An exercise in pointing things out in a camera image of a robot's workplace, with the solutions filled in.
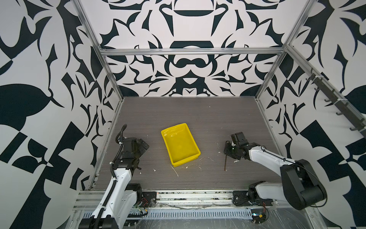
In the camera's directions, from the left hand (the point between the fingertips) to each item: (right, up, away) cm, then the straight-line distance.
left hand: (139, 144), depth 84 cm
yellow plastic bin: (+23, -2, +9) cm, 25 cm away
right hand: (+52, -5, +6) cm, 52 cm away
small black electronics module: (+62, -32, -13) cm, 71 cm away
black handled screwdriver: (+51, -13, +3) cm, 52 cm away
